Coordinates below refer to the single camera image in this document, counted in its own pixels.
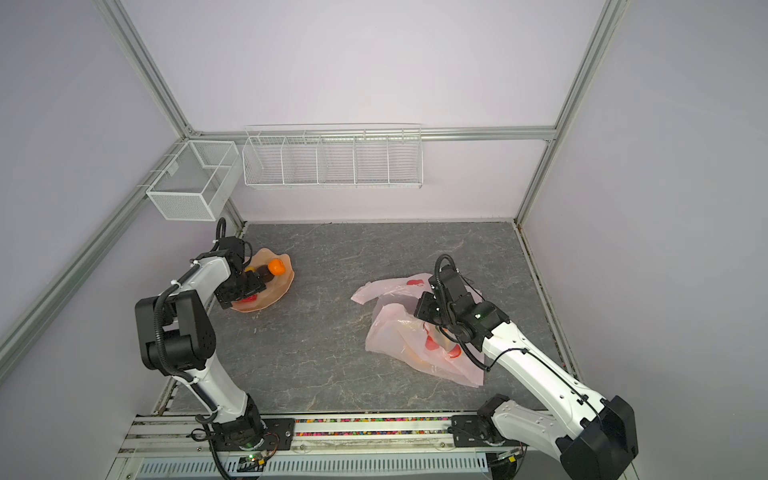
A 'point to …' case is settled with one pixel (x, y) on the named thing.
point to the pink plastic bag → (396, 330)
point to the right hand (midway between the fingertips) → (417, 303)
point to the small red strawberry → (249, 298)
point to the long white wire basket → (329, 156)
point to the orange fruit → (276, 267)
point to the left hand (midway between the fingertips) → (248, 295)
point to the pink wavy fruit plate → (275, 288)
